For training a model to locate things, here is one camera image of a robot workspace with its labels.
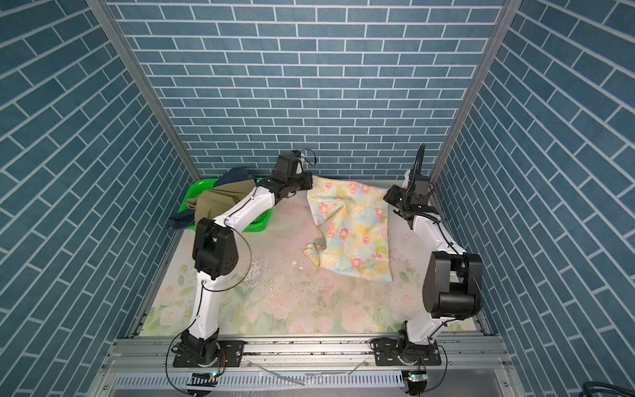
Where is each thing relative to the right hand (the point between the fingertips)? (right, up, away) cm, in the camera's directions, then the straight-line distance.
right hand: (387, 185), depth 91 cm
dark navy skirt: (-76, -13, +3) cm, 77 cm away
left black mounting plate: (-51, -52, -17) cm, 75 cm away
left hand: (-28, +5, +5) cm, 29 cm away
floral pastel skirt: (-12, -14, +6) cm, 19 cm away
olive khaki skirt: (-66, -7, -1) cm, 66 cm away
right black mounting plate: (-4, -52, -17) cm, 54 cm away
